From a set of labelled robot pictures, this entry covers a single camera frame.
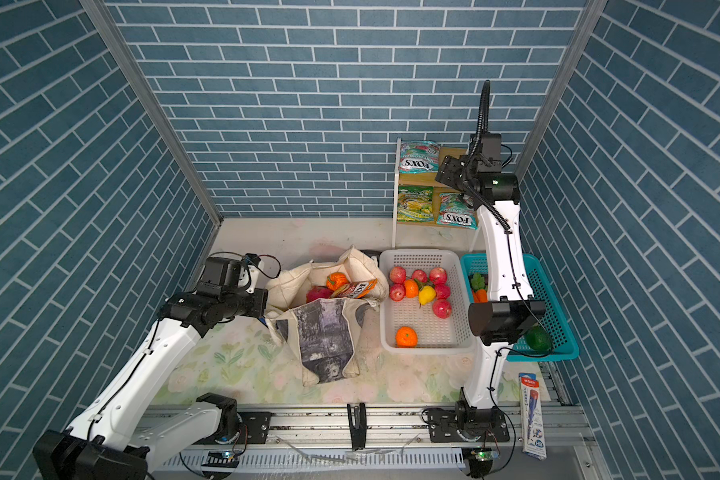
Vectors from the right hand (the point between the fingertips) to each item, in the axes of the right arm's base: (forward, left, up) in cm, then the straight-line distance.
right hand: (446, 166), depth 78 cm
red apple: (-12, +11, -34) cm, 38 cm away
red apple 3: (-10, -3, -36) cm, 37 cm away
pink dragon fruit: (-23, +35, -31) cm, 52 cm away
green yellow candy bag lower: (+8, +6, -21) cm, 23 cm away
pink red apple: (-23, -3, -35) cm, 42 cm away
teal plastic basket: (-33, -35, -34) cm, 59 cm away
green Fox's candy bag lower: (+7, -7, -22) cm, 24 cm away
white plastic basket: (-20, +1, -40) cm, 45 cm away
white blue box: (-53, -24, -40) cm, 71 cm away
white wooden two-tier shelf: (+4, +4, -7) cm, 9 cm away
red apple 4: (-18, +11, -35) cm, 41 cm away
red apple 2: (-10, +3, -36) cm, 38 cm away
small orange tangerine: (-17, +7, -34) cm, 39 cm away
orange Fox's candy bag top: (-25, +23, -25) cm, 42 cm away
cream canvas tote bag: (-38, +29, -26) cm, 55 cm away
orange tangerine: (-33, +8, -35) cm, 49 cm away
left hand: (-30, +45, -22) cm, 59 cm away
